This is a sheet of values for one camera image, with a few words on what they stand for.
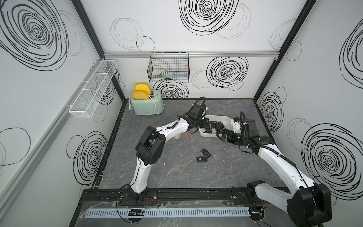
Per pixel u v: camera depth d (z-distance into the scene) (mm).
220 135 760
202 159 867
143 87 991
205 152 888
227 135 723
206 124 808
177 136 967
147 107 1000
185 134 986
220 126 1002
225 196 754
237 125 750
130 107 1084
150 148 518
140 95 955
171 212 773
